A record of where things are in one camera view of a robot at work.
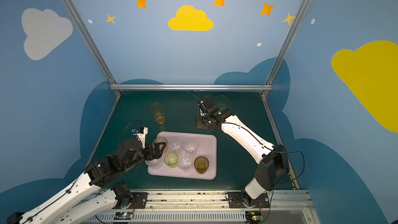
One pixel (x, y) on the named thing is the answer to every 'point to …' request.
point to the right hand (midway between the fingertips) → (200, 119)
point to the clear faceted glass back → (190, 146)
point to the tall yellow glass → (158, 110)
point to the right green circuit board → (253, 216)
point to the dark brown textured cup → (201, 164)
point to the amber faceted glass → (160, 139)
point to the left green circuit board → (123, 215)
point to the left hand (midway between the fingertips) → (160, 145)
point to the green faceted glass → (171, 159)
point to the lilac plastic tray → (207, 146)
